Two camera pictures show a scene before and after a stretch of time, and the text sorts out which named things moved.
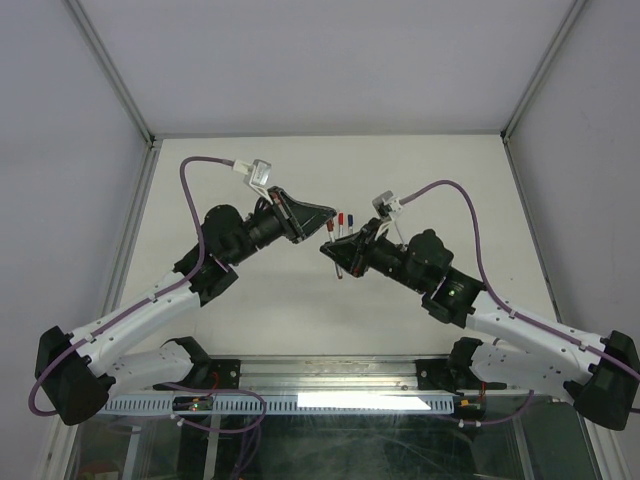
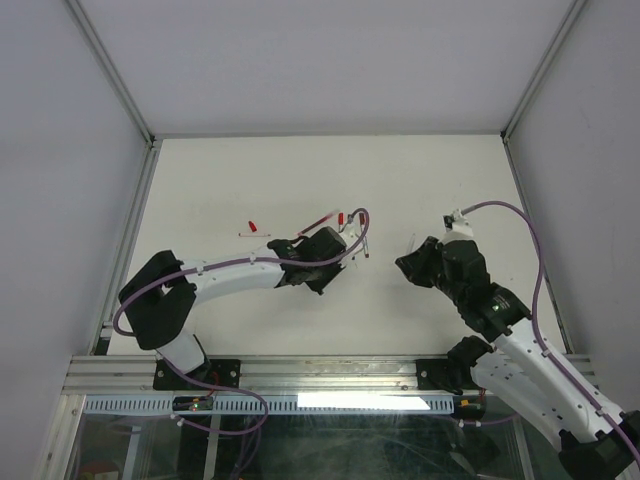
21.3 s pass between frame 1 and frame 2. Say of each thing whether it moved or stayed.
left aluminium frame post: stayed
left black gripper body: moved
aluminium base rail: stayed
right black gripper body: moved
